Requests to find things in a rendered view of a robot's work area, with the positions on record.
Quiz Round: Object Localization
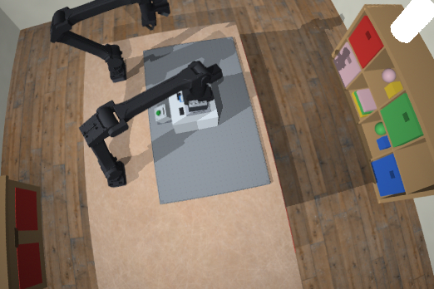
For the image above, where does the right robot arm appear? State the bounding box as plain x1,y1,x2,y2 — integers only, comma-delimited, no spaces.
79,61,223,187

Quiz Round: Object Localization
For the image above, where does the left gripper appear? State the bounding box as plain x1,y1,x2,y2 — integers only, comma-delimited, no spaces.
141,11,156,30

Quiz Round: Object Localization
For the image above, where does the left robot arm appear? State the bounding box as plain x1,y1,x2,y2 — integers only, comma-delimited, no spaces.
50,0,170,80

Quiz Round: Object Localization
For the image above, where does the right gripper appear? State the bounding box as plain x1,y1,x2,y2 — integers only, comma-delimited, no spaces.
182,84,214,105

